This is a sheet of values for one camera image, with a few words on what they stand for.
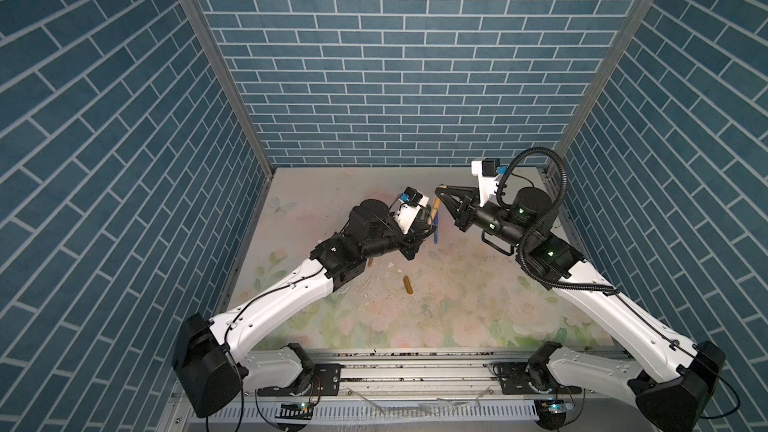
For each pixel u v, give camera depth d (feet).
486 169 1.85
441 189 2.04
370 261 3.14
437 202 2.09
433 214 2.15
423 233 2.23
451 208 2.03
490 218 1.84
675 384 1.25
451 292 2.93
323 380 2.39
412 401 2.34
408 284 2.98
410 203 1.92
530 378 2.19
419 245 2.17
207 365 1.23
